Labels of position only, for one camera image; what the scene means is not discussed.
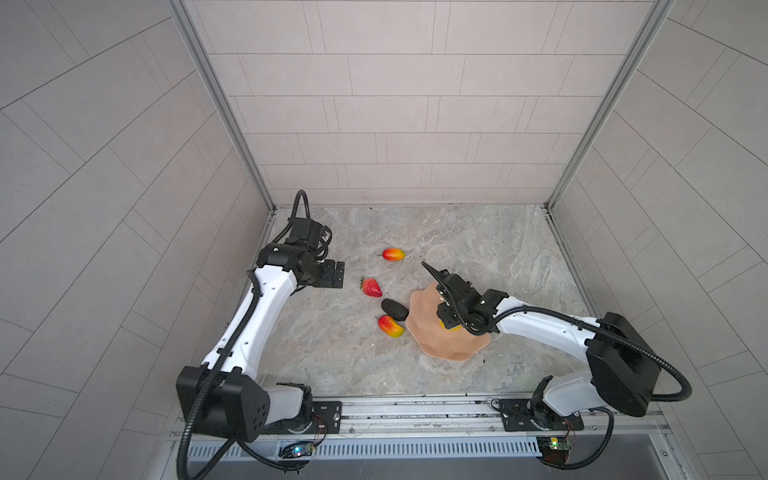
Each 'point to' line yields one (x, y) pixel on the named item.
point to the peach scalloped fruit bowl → (423, 320)
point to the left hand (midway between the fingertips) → (332, 271)
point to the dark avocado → (395, 309)
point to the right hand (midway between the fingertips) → (443, 313)
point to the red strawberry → (370, 287)
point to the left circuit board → (296, 449)
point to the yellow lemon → (453, 329)
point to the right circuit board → (554, 450)
